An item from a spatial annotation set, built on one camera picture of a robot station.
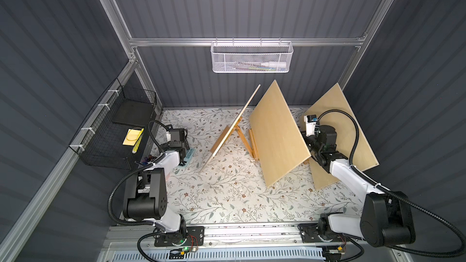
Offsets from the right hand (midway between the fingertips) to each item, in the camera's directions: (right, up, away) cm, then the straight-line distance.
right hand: (302, 130), depth 86 cm
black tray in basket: (-78, +8, -5) cm, 79 cm away
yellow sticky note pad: (-75, -3, -12) cm, 76 cm away
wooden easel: (-22, -9, +10) cm, 26 cm away
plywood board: (-46, -16, +5) cm, 48 cm away
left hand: (-64, -8, +6) cm, 65 cm away
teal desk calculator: (-57, -13, +11) cm, 60 cm away
